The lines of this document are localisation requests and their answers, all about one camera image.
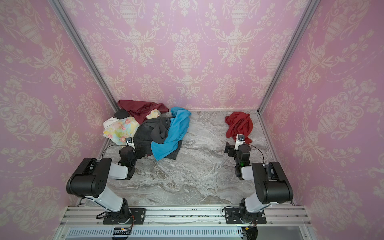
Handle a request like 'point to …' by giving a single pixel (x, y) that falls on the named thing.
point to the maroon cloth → (139, 110)
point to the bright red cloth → (239, 123)
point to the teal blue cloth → (178, 126)
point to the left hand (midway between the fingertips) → (134, 146)
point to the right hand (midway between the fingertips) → (235, 142)
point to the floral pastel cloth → (120, 129)
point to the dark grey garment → (155, 130)
